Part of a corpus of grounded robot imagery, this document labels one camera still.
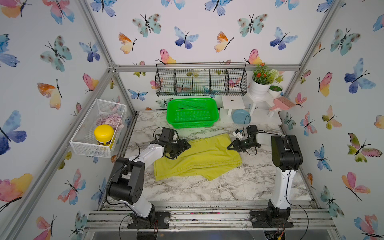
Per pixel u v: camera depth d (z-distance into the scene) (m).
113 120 0.68
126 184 0.45
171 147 0.78
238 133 0.98
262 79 0.89
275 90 1.02
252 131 0.89
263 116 1.16
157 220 0.73
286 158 0.57
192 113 1.22
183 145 0.83
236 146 0.91
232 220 0.75
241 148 0.91
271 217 0.66
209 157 0.95
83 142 0.59
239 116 1.18
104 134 0.62
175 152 0.81
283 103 1.04
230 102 1.08
